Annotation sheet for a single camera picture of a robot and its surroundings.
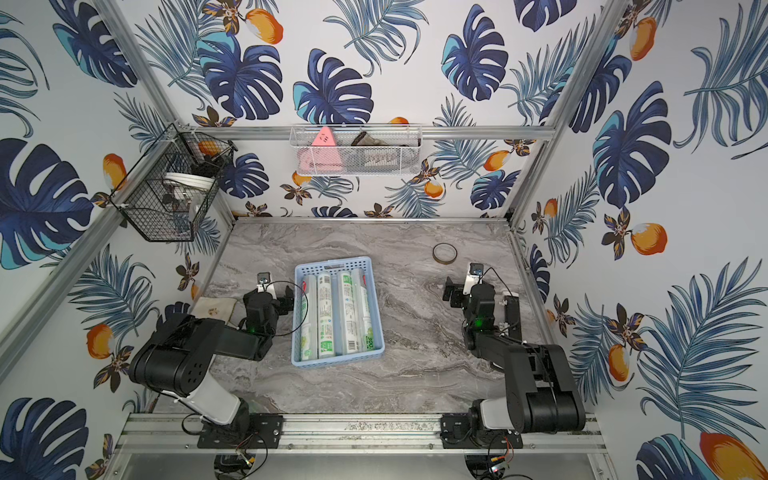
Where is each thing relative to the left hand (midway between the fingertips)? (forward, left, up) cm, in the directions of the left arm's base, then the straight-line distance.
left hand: (272, 285), depth 93 cm
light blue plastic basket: (+13, -18, -6) cm, 23 cm away
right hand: (+4, -60, +4) cm, 61 cm away
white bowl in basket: (+13, +16, +29) cm, 35 cm away
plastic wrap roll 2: (-7, -18, -3) cm, 20 cm away
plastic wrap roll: (-8, -13, -5) cm, 16 cm away
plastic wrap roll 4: (-13, -30, -3) cm, 33 cm away
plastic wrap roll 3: (-13, -27, -4) cm, 30 cm away
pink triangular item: (+30, -14, +27) cm, 43 cm away
